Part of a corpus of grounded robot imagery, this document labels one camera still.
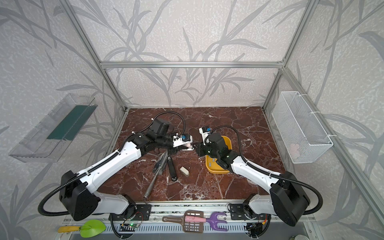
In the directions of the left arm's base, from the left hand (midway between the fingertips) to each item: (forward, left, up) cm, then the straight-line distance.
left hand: (188, 139), depth 76 cm
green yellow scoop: (-36, +44, -20) cm, 60 cm away
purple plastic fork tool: (-33, -13, -19) cm, 40 cm away
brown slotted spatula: (-35, -1, -22) cm, 41 cm away
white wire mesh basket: (-6, -49, +14) cm, 51 cm away
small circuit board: (-36, +29, -24) cm, 52 cm away
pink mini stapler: (-3, -1, -2) cm, 4 cm away
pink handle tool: (-32, -2, -18) cm, 37 cm away
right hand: (+2, -2, -5) cm, 6 cm away
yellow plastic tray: (-5, -13, -21) cm, 26 cm away
